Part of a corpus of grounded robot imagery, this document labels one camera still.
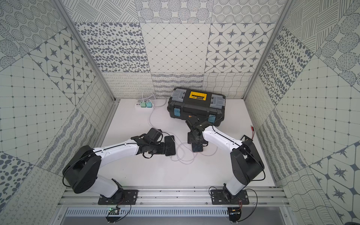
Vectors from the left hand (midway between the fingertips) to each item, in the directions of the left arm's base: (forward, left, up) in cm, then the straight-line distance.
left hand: (164, 146), depth 88 cm
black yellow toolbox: (+26, -13, +13) cm, 32 cm away
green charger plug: (+34, +21, +2) cm, 41 cm away
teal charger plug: (+35, +16, +2) cm, 38 cm away
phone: (+2, -3, -4) cm, 5 cm away
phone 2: (-1, -21, +1) cm, 21 cm away
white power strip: (+36, +27, -2) cm, 45 cm away
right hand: (+3, -21, +3) cm, 21 cm away
